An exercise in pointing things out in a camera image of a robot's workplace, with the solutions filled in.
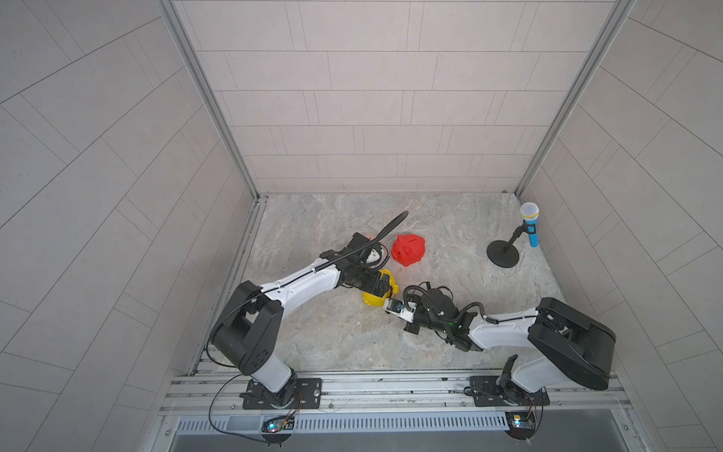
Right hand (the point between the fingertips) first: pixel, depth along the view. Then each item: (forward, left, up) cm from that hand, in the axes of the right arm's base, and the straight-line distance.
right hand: (391, 306), depth 83 cm
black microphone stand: (+17, -41, -2) cm, 44 cm away
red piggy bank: (+16, -7, +6) cm, 19 cm away
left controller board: (-28, +28, +2) cm, 40 cm away
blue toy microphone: (+16, -41, +20) cm, 49 cm away
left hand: (+7, +3, +2) cm, 8 cm away
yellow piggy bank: (-2, +4, +9) cm, 10 cm away
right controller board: (-30, -29, -5) cm, 42 cm away
